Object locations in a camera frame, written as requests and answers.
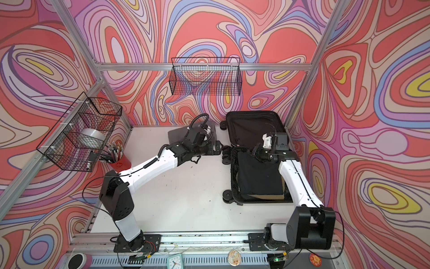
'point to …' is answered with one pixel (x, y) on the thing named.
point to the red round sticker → (315, 259)
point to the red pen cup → (120, 162)
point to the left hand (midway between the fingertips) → (218, 146)
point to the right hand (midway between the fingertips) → (249, 155)
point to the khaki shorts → (272, 196)
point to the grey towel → (177, 135)
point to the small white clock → (174, 261)
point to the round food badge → (234, 258)
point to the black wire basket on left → (77, 141)
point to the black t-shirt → (256, 177)
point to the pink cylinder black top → (80, 260)
